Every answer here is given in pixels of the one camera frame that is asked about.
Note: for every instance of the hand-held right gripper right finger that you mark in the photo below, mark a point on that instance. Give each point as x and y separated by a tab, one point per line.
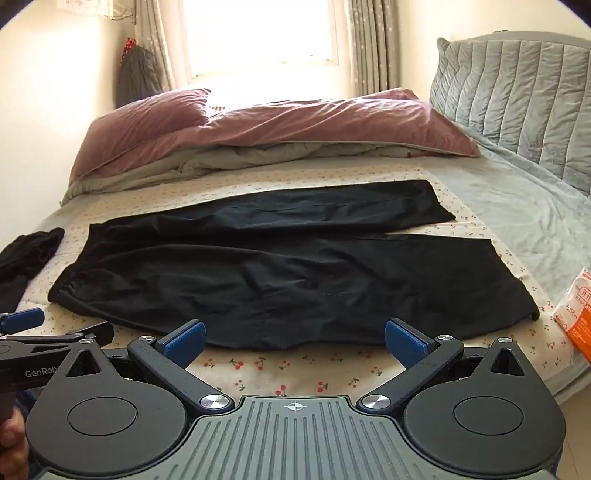
406	341

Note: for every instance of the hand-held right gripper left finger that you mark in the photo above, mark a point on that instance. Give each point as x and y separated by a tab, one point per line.
182	344

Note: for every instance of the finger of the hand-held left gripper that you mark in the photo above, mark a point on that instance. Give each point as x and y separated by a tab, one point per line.
37	344
23	320

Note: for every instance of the black pants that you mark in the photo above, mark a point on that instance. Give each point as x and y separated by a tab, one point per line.
277	267

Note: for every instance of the person's left hand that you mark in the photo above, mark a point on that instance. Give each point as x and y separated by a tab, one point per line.
11	452

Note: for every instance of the black crumpled cloth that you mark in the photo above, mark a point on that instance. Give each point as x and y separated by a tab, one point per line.
27	258

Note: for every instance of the cherry print bed sheet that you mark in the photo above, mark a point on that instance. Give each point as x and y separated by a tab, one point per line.
300	364

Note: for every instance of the orange and white packet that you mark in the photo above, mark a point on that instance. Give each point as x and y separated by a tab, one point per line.
579	314

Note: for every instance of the grey bed cover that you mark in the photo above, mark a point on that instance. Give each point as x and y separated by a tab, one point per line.
521	203

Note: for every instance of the mauve pillow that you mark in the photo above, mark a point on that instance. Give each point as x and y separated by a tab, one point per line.
138	124

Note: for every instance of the mauve and grey duvet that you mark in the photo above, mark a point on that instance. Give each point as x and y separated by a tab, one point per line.
323	124

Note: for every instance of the dark grey hanging garment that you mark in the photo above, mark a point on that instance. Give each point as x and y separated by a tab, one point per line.
138	78

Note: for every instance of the grey quilted headboard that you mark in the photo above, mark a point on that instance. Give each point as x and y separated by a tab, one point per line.
517	87

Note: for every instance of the red dotted hanging item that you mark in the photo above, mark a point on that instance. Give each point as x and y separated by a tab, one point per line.
128	46

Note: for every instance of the grey patterned curtain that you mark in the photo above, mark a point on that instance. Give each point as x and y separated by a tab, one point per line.
157	41
371	46

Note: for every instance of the window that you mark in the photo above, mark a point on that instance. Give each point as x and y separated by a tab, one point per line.
258	37

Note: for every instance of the white lace trim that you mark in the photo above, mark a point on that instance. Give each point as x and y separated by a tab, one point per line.
117	9

